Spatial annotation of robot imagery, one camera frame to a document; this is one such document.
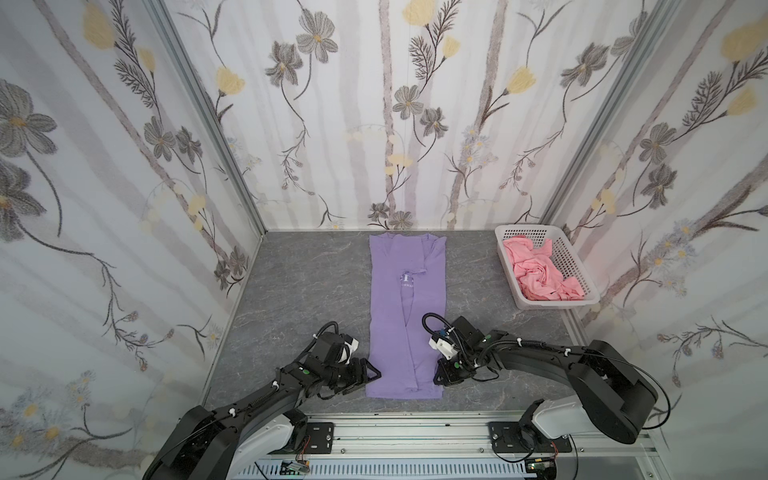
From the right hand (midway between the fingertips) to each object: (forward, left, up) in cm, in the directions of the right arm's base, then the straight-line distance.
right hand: (437, 374), depth 84 cm
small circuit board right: (-21, -25, 0) cm, 32 cm away
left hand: (-2, +17, +2) cm, 17 cm away
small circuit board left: (-23, +36, 0) cm, 43 cm away
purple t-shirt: (+31, +8, -3) cm, 32 cm away
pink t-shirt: (+30, -34, +7) cm, 46 cm away
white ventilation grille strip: (-22, -8, +1) cm, 24 cm away
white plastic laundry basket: (+39, -49, +5) cm, 63 cm away
